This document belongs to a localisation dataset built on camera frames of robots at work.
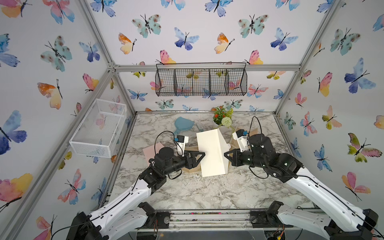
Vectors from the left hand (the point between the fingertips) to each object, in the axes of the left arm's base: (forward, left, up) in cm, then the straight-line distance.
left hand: (203, 154), depth 70 cm
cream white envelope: (+7, -5, -3) cm, 10 cm away
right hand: (-1, -10, +2) cm, 10 cm away
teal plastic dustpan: (+40, +13, -26) cm, 49 cm away
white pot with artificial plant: (+32, -14, -9) cm, 36 cm away
